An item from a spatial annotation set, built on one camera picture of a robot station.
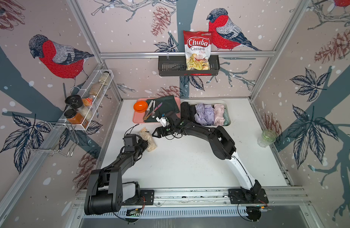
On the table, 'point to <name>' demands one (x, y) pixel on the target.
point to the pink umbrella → (218, 119)
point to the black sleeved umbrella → (185, 111)
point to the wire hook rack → (58, 139)
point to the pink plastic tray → (138, 117)
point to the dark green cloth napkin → (155, 107)
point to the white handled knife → (148, 109)
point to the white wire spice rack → (91, 95)
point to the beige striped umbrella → (146, 135)
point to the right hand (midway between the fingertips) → (155, 134)
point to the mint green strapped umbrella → (226, 117)
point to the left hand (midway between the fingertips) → (149, 138)
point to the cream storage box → (209, 101)
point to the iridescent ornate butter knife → (145, 118)
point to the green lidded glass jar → (267, 137)
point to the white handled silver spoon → (153, 114)
